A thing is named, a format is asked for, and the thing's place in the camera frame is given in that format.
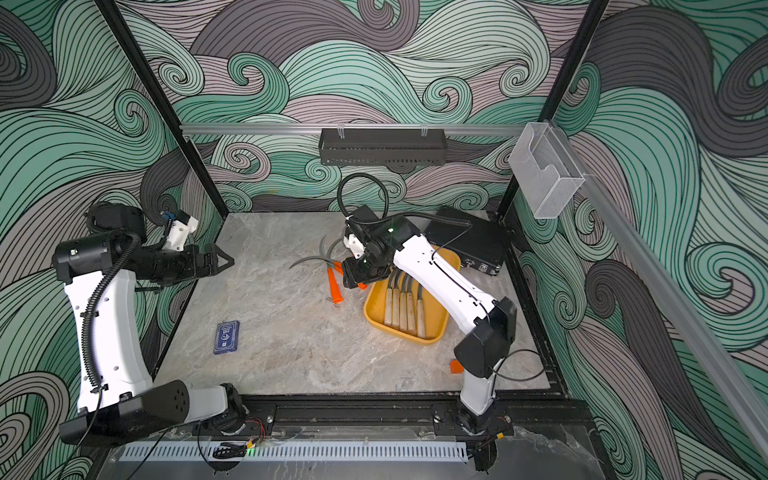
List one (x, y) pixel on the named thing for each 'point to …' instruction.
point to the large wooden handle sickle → (388, 300)
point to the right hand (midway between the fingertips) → (351, 282)
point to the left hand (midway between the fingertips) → (212, 263)
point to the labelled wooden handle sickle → (403, 302)
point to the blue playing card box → (226, 337)
